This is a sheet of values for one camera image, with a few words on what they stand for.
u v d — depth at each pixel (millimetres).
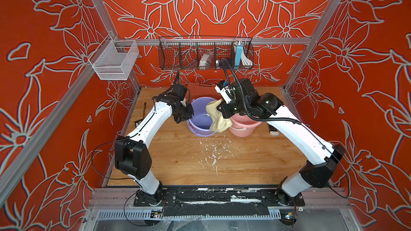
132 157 440
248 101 510
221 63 954
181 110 683
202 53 1000
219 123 697
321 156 403
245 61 916
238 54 849
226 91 556
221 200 730
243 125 795
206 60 914
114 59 926
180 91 665
